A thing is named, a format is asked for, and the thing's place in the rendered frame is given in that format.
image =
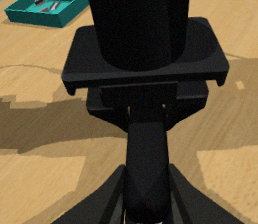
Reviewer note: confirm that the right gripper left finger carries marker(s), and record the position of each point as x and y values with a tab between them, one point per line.
97	208

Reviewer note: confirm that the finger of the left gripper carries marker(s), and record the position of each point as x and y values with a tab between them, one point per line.
180	112
112	115

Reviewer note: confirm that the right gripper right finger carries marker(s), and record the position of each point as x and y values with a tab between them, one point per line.
195	207

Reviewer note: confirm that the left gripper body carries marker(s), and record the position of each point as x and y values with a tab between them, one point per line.
144	56

